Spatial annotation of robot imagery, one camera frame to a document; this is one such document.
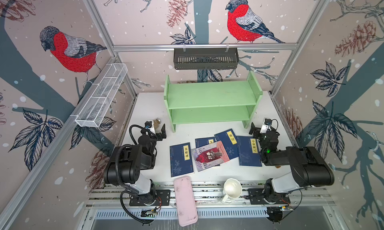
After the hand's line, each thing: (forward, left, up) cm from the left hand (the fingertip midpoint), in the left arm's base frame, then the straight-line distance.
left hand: (156, 124), depth 88 cm
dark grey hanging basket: (+44, -32, +17) cm, 57 cm away
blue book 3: (-7, -45, -11) cm, 47 cm away
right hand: (0, -64, -2) cm, 64 cm away
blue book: (-18, -15, -12) cm, 26 cm away
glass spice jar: (+7, +3, -9) cm, 12 cm away
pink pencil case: (-43, -20, -10) cm, 49 cm away
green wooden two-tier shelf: (+3, -42, +15) cm, 45 cm away
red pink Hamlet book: (-15, -32, -10) cm, 37 cm away
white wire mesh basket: (+7, +27, +18) cm, 33 cm away
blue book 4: (-13, -56, -11) cm, 59 cm away
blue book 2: (-6, -30, -11) cm, 32 cm away
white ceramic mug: (-33, -43, -12) cm, 56 cm away
